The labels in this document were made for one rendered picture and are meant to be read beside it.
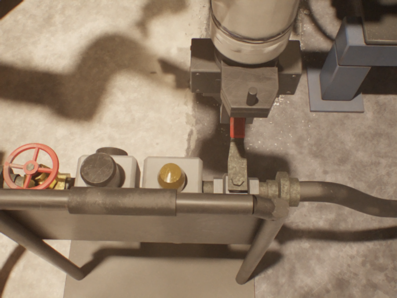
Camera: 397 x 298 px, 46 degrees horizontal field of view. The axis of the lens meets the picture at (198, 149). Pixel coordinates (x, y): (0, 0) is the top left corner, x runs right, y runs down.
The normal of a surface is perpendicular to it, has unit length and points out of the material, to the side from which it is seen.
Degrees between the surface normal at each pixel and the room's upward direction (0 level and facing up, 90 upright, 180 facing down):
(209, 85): 90
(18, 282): 0
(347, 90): 90
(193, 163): 0
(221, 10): 91
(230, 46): 90
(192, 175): 0
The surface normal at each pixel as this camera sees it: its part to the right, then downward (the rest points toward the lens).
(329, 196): 0.14, 0.36
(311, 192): -0.07, -0.16
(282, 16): 0.54, 0.77
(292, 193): -0.01, 0.05
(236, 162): 0.00, -0.41
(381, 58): -0.03, 0.91
